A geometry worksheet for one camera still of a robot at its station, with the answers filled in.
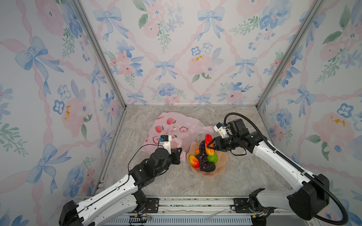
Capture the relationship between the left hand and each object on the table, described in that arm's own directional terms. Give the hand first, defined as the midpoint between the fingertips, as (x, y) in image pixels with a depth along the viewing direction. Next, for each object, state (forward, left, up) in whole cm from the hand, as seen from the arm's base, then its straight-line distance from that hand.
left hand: (183, 148), depth 72 cm
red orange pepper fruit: (+6, -13, 0) cm, 15 cm away
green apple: (+2, -18, -16) cm, 24 cm away
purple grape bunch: (+2, -11, -13) cm, 17 cm away
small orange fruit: (+6, -9, -16) cm, 19 cm away
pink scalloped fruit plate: (-2, -22, -18) cm, 28 cm away
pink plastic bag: (+20, 0, -10) cm, 23 cm away
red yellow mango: (-1, -6, -13) cm, 15 cm away
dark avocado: (-4, -15, -15) cm, 22 cm away
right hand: (+3, -14, -3) cm, 14 cm away
